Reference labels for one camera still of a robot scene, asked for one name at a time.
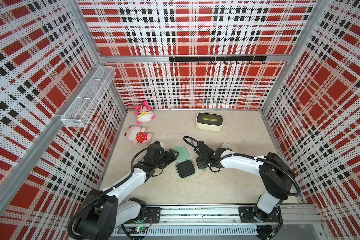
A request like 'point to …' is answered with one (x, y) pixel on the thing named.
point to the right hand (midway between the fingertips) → (203, 161)
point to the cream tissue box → (209, 121)
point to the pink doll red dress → (137, 135)
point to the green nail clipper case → (185, 167)
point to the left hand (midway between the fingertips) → (177, 155)
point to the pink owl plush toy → (143, 113)
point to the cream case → (233, 147)
